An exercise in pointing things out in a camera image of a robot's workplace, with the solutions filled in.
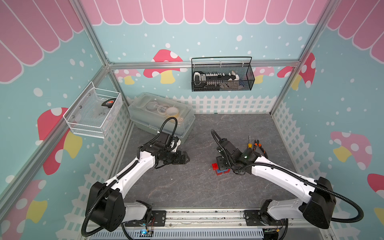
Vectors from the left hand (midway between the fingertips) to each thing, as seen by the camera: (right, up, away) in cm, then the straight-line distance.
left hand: (182, 162), depth 81 cm
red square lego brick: (+21, -9, +8) cm, 24 cm away
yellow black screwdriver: (+44, +7, +19) cm, 48 cm away
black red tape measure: (-38, +32, -3) cm, 50 cm away
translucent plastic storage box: (-22, +29, +13) cm, 39 cm away
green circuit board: (-17, -32, -10) cm, 37 cm away
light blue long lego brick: (+21, -6, +6) cm, 23 cm away
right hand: (+21, +1, -1) cm, 21 cm away
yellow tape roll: (-8, +29, +15) cm, 34 cm away
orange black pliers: (+49, +9, +22) cm, 55 cm away
